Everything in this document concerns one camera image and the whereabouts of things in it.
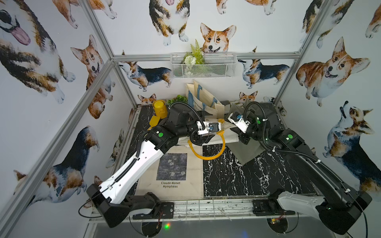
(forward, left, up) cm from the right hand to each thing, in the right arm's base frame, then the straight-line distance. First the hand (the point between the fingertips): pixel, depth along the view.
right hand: (232, 125), depth 69 cm
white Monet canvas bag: (-13, +28, -29) cm, 43 cm away
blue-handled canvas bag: (+38, +14, -20) cm, 45 cm away
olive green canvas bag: (0, -11, -29) cm, 31 cm away
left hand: (-1, +9, +5) cm, 11 cm away
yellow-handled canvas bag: (+1, 0, -10) cm, 10 cm away
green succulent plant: (+35, +30, -15) cm, 48 cm away
